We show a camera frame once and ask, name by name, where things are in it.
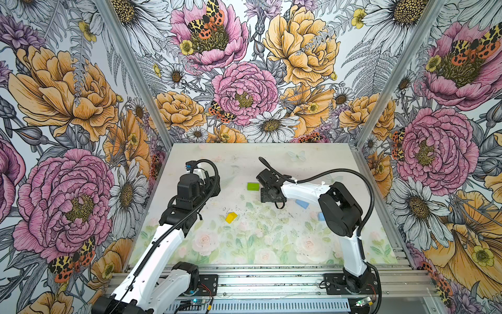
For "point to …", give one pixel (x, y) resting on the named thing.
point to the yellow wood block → (231, 217)
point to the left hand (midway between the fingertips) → (214, 184)
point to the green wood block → (253, 186)
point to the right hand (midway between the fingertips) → (272, 202)
